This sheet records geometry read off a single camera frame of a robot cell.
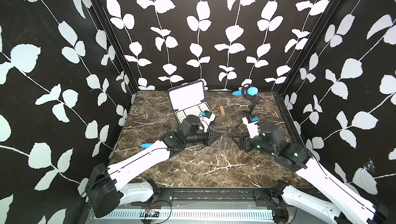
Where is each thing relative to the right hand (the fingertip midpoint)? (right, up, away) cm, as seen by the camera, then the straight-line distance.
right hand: (235, 133), depth 70 cm
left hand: (-6, 0, 0) cm, 6 cm away
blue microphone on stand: (+12, +21, +16) cm, 29 cm away
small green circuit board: (-39, -38, +2) cm, 55 cm away
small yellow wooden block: (-1, +9, +38) cm, 40 cm away
